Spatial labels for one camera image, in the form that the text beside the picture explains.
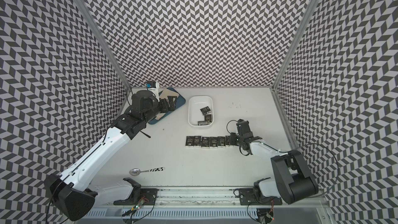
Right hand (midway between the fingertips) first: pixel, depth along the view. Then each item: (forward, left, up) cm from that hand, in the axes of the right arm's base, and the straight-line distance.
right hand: (231, 140), depth 91 cm
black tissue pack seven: (+22, +15, +1) cm, 27 cm away
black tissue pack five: (-1, +6, +2) cm, 6 cm away
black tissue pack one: (-1, +24, +2) cm, 25 cm away
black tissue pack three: (-2, +15, +2) cm, 16 cm away
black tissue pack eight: (+11, +17, +3) cm, 20 cm away
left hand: (+8, +32, +29) cm, 44 cm away
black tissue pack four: (-2, +11, +2) cm, 11 cm away
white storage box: (+26, +22, +4) cm, 34 cm away
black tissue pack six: (-1, +2, +2) cm, 3 cm away
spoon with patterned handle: (-18, +51, +3) cm, 54 cm away
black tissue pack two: (-1, +20, +2) cm, 20 cm away
